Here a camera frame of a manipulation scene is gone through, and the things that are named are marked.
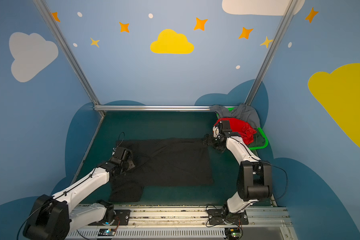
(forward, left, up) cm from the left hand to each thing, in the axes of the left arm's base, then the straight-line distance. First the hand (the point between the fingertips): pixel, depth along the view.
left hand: (133, 162), depth 88 cm
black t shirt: (+3, -16, -5) cm, 17 cm away
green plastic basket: (+16, -84, +4) cm, 85 cm away
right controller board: (-34, -54, -6) cm, 64 cm away
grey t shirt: (+40, -75, +5) cm, 86 cm away
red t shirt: (+18, -69, +9) cm, 72 cm away
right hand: (+12, -46, +6) cm, 48 cm away
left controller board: (-34, +7, -6) cm, 35 cm away
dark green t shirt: (+12, -76, +7) cm, 78 cm away
